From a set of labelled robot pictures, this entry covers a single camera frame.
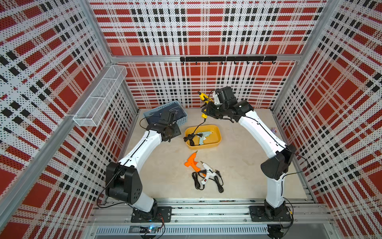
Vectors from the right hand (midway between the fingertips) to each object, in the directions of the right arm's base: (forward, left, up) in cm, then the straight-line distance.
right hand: (205, 110), depth 78 cm
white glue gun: (-24, -3, -29) cm, 37 cm away
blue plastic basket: (+14, +17, -27) cm, 35 cm away
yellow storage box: (0, -6, -28) cm, 29 cm away
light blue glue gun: (+3, 0, -28) cm, 28 cm away
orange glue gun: (-16, +9, -29) cm, 35 cm away
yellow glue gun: (+3, 0, +5) cm, 6 cm away
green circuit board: (-50, +28, -28) cm, 64 cm away
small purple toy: (+7, -50, -29) cm, 58 cm away
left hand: (-4, +17, -14) cm, 22 cm away
